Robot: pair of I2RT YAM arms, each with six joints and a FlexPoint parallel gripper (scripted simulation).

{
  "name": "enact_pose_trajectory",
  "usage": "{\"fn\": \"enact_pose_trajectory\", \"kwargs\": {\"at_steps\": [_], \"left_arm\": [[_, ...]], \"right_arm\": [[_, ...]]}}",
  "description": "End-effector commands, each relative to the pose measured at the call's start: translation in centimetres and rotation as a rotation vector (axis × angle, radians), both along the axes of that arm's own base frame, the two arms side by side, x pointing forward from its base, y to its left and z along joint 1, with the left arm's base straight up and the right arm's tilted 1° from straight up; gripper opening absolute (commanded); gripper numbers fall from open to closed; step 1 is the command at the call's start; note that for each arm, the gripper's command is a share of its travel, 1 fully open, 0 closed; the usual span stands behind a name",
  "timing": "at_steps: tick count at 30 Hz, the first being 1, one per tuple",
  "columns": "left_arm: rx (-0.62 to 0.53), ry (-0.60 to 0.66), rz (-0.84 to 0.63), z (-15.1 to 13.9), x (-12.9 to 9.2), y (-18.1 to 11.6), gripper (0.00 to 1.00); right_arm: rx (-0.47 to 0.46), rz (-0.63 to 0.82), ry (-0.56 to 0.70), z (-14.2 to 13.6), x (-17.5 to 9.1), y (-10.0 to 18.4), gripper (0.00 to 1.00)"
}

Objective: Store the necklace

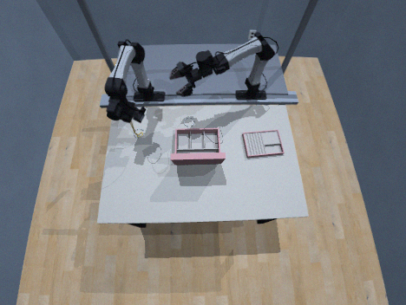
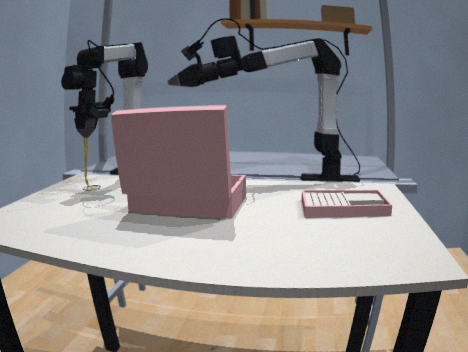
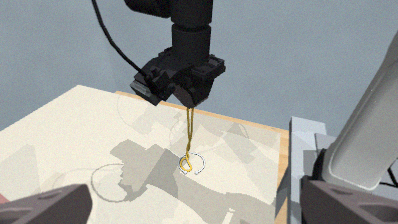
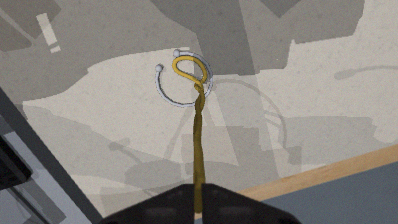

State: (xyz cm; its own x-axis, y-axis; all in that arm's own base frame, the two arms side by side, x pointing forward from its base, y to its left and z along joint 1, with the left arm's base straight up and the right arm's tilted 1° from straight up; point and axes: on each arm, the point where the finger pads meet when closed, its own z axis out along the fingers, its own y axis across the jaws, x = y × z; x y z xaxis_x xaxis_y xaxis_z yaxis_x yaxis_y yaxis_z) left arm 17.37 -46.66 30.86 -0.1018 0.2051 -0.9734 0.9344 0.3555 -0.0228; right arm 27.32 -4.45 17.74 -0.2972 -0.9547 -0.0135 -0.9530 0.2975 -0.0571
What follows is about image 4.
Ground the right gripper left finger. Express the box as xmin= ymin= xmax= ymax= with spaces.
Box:
xmin=98 ymin=184 xmax=195 ymax=224

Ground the grey wire bangle with ball ends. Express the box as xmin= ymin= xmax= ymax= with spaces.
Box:
xmin=155 ymin=50 xmax=213 ymax=107

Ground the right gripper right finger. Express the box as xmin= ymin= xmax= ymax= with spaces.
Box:
xmin=201 ymin=183 xmax=301 ymax=224

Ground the gold chain necklace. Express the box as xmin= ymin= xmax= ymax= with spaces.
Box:
xmin=172 ymin=56 xmax=207 ymax=214

